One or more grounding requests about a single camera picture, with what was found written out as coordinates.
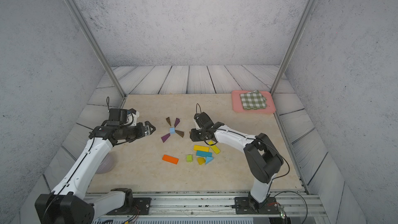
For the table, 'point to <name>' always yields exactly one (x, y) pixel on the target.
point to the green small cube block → (189, 158)
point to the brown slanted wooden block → (181, 134)
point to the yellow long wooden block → (198, 148)
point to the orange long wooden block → (167, 158)
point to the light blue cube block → (172, 130)
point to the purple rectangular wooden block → (165, 137)
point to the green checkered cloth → (253, 100)
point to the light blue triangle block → (208, 159)
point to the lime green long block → (214, 147)
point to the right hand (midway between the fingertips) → (192, 136)
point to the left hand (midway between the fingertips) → (151, 130)
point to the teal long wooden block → (203, 153)
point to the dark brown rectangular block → (168, 120)
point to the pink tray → (237, 103)
